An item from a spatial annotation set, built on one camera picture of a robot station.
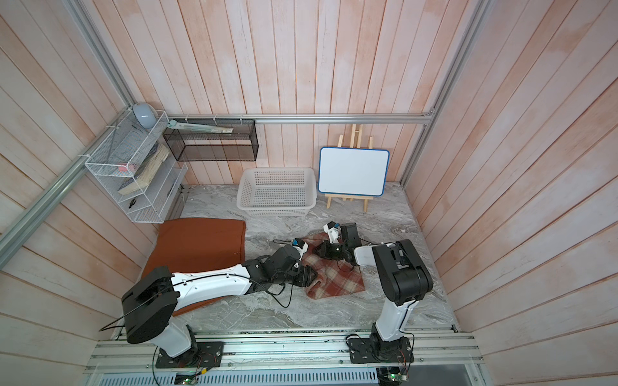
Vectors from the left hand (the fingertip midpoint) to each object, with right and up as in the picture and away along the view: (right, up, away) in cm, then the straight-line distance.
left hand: (310, 278), depth 81 cm
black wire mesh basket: (-30, +54, +26) cm, 67 cm away
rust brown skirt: (-54, +8, +23) cm, 59 cm away
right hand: (+2, +7, +14) cm, 16 cm away
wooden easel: (+10, +30, +27) cm, 41 cm away
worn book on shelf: (-56, +34, -4) cm, 65 cm away
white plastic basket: (-13, +33, +37) cm, 51 cm away
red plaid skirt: (+10, -2, +7) cm, 12 cm away
